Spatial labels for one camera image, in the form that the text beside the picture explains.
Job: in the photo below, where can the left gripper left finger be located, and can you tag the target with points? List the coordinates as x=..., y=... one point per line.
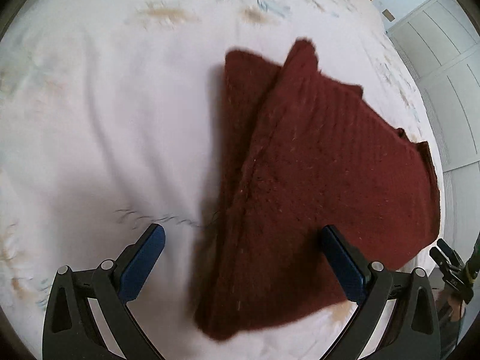
x=70, y=330

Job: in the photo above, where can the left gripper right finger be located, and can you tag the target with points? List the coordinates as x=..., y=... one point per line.
x=412, y=331

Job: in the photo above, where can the dark red knit sweater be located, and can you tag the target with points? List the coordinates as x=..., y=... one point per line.
x=302, y=151

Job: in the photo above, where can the person right hand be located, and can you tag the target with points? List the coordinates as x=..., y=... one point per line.
x=450, y=306

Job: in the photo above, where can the white louvered wardrobe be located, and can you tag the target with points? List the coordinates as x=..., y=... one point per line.
x=440, y=47

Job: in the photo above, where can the floral white bed cover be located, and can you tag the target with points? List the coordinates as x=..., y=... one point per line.
x=109, y=122

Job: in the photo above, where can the right wall switch plate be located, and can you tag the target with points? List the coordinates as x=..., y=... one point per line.
x=388, y=15

